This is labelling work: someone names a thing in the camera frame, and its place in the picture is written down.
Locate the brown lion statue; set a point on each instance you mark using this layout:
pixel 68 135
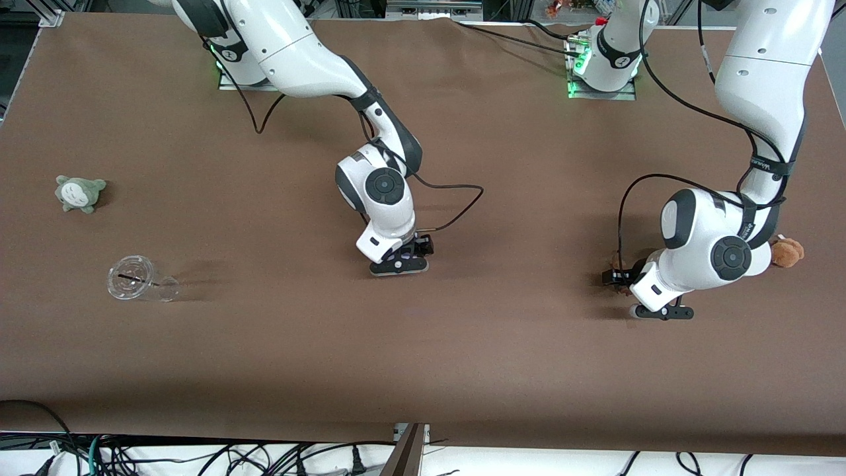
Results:
pixel 623 289

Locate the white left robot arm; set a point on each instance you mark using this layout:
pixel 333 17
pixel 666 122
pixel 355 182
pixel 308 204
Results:
pixel 760 66

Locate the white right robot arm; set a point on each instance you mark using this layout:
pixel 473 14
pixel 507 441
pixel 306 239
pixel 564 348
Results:
pixel 297 53

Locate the brown teddy plush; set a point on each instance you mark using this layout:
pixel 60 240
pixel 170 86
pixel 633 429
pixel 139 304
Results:
pixel 788 252

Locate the brown paper table cover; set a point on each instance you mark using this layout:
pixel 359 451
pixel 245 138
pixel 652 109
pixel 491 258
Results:
pixel 198 330

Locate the black power plug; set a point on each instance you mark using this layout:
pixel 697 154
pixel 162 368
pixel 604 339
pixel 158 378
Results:
pixel 357 461

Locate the grey metal box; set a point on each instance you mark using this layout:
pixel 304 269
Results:
pixel 433 8

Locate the black drinking straw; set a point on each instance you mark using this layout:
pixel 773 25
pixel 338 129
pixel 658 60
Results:
pixel 135 277

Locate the clear plastic lidded cup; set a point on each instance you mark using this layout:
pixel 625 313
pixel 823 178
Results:
pixel 132 277

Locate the small orange toy figure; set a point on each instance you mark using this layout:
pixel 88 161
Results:
pixel 552 8

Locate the grey green plush toy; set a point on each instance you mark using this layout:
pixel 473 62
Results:
pixel 79 193

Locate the aluminium corner profile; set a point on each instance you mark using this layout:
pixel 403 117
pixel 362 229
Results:
pixel 51 18

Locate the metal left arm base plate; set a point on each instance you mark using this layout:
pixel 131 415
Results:
pixel 601 94

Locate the aluminium frame post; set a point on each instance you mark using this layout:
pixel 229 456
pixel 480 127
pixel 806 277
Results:
pixel 404 453

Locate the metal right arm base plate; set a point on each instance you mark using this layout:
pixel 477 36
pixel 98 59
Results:
pixel 228 82

